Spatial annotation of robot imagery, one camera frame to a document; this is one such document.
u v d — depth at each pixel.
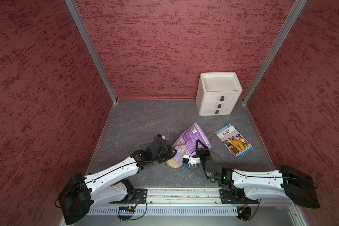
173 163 0.83
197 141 0.74
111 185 0.48
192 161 0.69
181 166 0.79
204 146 0.70
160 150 0.62
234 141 0.95
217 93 0.93
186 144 0.74
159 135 0.76
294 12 0.72
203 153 0.66
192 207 0.72
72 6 0.70
